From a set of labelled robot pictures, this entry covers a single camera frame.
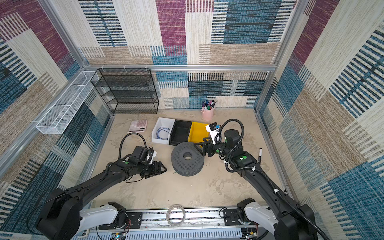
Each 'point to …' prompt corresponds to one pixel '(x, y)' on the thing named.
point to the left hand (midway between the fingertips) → (163, 169)
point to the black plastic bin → (179, 132)
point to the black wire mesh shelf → (127, 90)
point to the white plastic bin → (161, 130)
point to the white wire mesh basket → (57, 118)
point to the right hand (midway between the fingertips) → (199, 144)
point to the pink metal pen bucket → (208, 115)
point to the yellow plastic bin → (198, 131)
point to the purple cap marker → (203, 105)
